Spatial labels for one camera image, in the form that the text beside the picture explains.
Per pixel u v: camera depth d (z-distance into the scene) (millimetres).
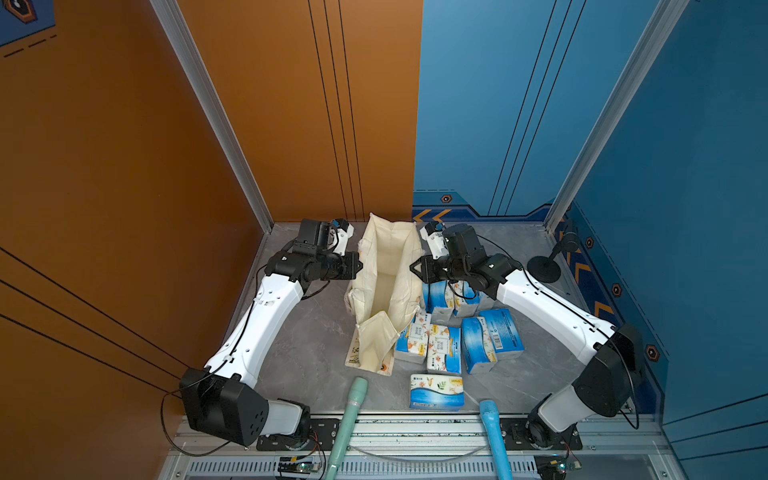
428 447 731
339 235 698
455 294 695
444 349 809
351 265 669
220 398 386
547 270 1031
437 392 723
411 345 809
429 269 690
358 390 779
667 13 696
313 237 581
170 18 697
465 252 591
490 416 738
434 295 901
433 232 696
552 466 698
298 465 706
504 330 846
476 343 800
